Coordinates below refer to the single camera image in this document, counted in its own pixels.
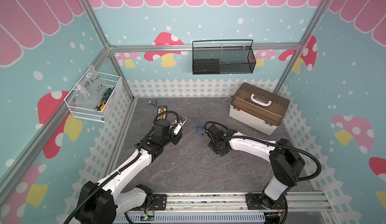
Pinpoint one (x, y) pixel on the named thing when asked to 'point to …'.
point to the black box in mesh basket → (206, 66)
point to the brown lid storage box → (259, 108)
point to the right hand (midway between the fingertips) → (210, 147)
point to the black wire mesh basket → (235, 56)
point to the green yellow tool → (100, 107)
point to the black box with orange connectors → (162, 109)
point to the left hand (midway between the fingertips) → (179, 129)
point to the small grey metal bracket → (153, 102)
